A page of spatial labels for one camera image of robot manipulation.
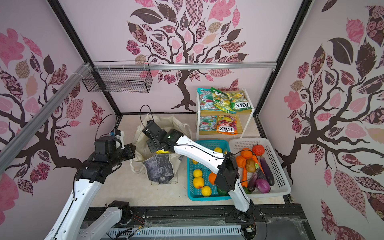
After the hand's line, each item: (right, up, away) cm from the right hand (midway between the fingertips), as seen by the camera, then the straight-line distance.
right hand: (154, 139), depth 77 cm
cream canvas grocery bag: (+2, -14, -3) cm, 15 cm away
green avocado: (+36, -28, -1) cm, 46 cm away
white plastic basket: (+68, -25, +1) cm, 72 cm away
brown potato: (+54, -16, +7) cm, 57 cm away
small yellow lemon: (+23, -20, +6) cm, 31 cm away
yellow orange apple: (+24, -23, +2) cm, 33 cm away
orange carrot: (+59, -13, +14) cm, 62 cm away
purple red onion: (+57, -23, -2) cm, 61 cm away
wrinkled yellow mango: (+21, -15, +12) cm, 28 cm away
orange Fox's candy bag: (+41, +8, +13) cm, 44 cm away
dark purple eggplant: (+63, -19, +7) cm, 66 cm away
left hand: (-8, -5, -3) cm, 10 cm away
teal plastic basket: (+30, -20, +5) cm, 36 cm away
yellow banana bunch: (+5, -6, -4) cm, 9 cm away
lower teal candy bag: (+30, +9, +13) cm, 34 cm away
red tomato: (+61, -7, +14) cm, 63 cm away
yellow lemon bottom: (+28, -28, +1) cm, 39 cm away
